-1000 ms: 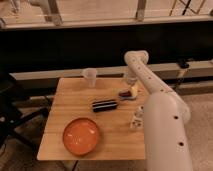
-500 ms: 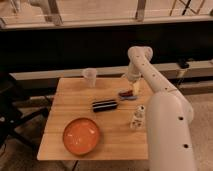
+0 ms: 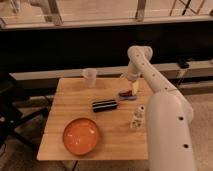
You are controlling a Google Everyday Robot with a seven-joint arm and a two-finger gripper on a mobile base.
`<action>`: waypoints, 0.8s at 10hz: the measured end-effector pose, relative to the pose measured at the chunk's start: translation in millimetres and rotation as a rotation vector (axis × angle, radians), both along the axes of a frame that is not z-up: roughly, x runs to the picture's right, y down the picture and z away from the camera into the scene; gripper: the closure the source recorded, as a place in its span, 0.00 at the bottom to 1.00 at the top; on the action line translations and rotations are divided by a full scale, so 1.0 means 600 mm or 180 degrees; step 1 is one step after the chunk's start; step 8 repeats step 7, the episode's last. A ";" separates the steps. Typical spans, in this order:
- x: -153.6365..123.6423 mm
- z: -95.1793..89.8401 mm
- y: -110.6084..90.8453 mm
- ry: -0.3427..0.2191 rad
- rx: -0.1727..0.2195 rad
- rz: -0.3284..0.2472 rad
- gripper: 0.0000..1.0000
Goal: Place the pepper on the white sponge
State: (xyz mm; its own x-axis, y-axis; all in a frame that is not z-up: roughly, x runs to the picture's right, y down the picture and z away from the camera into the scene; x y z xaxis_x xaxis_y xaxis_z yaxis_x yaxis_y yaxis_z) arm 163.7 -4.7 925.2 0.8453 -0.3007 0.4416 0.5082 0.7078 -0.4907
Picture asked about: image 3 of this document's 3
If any red pepper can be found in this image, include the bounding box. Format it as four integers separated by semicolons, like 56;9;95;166
119;90;132;97

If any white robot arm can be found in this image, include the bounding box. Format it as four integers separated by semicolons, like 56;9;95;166
125;45;197;171

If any black striped cylinder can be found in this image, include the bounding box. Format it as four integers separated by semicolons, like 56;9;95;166
92;99;118;112

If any clear plastic cup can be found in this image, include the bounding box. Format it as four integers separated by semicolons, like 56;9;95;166
82;68;97;88

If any wooden table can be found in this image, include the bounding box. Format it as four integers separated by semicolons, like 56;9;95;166
37;78;152;161

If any black clamp on ledge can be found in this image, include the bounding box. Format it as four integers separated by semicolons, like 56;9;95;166
177;58;189;69

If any orange bowl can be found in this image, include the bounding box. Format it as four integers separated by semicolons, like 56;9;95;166
62;118;100;155

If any black chair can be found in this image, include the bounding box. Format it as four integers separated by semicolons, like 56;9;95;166
0;71;49;149

